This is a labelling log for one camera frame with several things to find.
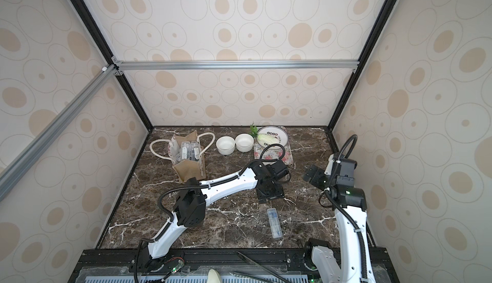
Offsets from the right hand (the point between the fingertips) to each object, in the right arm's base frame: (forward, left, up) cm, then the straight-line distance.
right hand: (323, 175), depth 75 cm
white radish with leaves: (+33, +22, -15) cm, 43 cm away
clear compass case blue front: (-13, +18, -20) cm, 30 cm away
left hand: (-6, +14, -11) cm, 19 cm away
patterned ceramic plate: (+42, +16, -18) cm, 48 cm away
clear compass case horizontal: (+16, +62, -7) cm, 64 cm away
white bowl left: (+29, +45, -17) cm, 56 cm away
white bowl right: (+31, +34, -17) cm, 49 cm away
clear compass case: (+16, +58, -7) cm, 60 cm away
